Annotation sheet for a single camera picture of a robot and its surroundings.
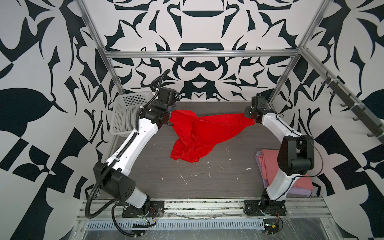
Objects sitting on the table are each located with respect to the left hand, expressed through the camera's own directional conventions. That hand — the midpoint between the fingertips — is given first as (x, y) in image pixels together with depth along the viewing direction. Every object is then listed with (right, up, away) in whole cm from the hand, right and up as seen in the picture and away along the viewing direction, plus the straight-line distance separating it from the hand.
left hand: (168, 98), depth 76 cm
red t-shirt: (+14, -22, +19) cm, 32 cm away
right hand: (+49, -4, +19) cm, 52 cm away
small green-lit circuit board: (+49, -60, -5) cm, 78 cm away
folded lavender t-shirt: (+50, -38, -17) cm, 65 cm away
